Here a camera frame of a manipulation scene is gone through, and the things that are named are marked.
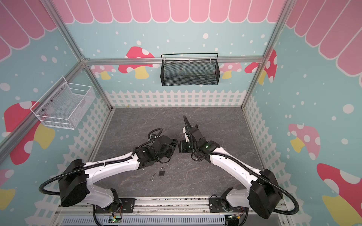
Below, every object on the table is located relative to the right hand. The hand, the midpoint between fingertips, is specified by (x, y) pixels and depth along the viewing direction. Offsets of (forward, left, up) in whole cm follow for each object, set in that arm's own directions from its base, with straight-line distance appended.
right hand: (177, 145), depth 79 cm
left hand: (+1, -1, 0) cm, 2 cm away
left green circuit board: (-33, +30, -17) cm, 48 cm away
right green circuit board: (-33, -29, -18) cm, 47 cm away
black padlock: (-9, +10, -17) cm, 22 cm away
